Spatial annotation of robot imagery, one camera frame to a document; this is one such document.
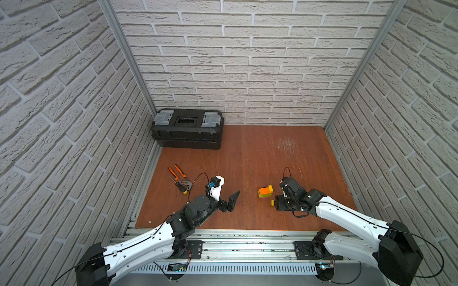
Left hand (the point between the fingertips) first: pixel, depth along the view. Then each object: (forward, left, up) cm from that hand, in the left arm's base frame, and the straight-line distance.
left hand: (233, 186), depth 74 cm
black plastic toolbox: (+35, +23, -1) cm, 42 cm away
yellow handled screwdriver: (+6, +25, -17) cm, 31 cm away
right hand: (-2, -23, -14) cm, 27 cm away
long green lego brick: (+2, -16, -14) cm, 21 cm away
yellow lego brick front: (+3, -18, -9) cm, 21 cm away
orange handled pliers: (+10, +25, -17) cm, 32 cm away
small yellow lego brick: (-2, -20, -15) cm, 25 cm away
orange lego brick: (+3, -16, -11) cm, 20 cm away
